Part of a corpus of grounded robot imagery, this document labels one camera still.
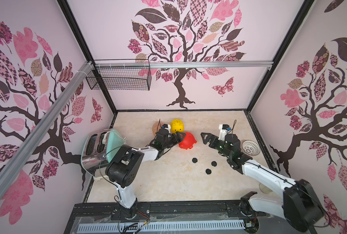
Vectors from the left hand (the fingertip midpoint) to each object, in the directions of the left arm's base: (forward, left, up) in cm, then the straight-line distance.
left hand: (184, 138), depth 92 cm
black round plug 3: (-13, -19, -9) cm, 25 cm away
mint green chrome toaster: (-12, +47, +9) cm, 50 cm away
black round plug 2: (-11, -7, -9) cm, 16 cm away
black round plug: (-19, -15, -9) cm, 26 cm away
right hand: (-4, -12, +10) cm, 16 cm away
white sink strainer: (-4, -45, -7) cm, 46 cm away
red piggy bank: (-3, -3, 0) cm, 4 cm away
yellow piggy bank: (+11, +4, -1) cm, 12 cm away
